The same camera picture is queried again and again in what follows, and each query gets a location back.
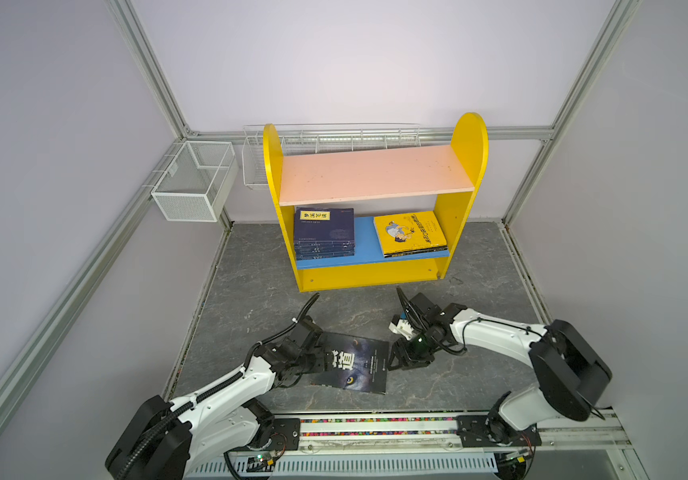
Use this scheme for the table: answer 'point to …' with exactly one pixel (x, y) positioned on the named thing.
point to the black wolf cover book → (355, 363)
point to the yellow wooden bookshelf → (373, 216)
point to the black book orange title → (414, 252)
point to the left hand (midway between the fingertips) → (322, 363)
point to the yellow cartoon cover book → (409, 234)
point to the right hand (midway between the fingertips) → (397, 369)
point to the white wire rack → (321, 138)
